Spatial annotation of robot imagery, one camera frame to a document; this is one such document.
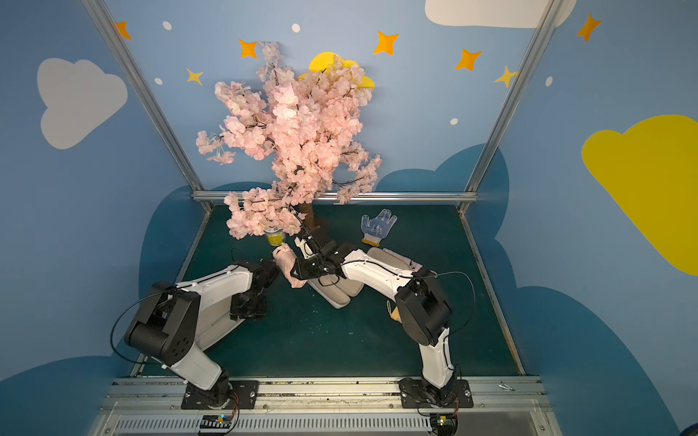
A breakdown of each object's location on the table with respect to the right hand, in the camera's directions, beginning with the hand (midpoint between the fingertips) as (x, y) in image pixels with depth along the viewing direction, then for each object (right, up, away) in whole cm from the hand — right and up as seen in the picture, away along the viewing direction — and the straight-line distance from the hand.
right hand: (297, 270), depth 86 cm
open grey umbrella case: (+12, -9, +10) cm, 18 cm away
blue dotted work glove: (+28, +14, +29) cm, 42 cm away
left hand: (-16, -15, +2) cm, 22 cm away
